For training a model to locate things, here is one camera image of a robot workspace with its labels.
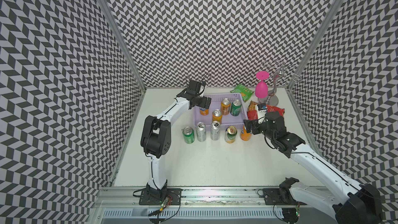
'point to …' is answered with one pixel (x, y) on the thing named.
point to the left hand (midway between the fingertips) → (203, 100)
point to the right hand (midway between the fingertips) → (253, 121)
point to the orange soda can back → (225, 106)
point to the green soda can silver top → (188, 135)
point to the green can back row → (236, 107)
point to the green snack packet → (245, 93)
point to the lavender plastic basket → (229, 120)
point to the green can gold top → (230, 133)
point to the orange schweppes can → (217, 115)
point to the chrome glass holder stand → (281, 79)
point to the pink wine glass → (261, 88)
